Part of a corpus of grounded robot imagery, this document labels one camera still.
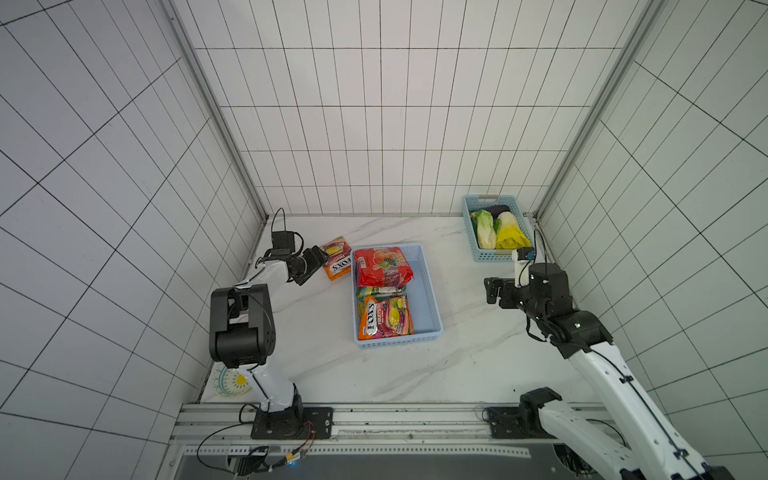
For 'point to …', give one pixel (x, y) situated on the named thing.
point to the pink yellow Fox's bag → (384, 316)
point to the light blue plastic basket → (420, 291)
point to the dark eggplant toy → (497, 210)
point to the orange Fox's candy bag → (338, 263)
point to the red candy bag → (382, 268)
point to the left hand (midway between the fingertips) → (320, 266)
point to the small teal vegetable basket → (495, 228)
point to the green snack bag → (380, 292)
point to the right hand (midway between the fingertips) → (491, 278)
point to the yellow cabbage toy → (509, 234)
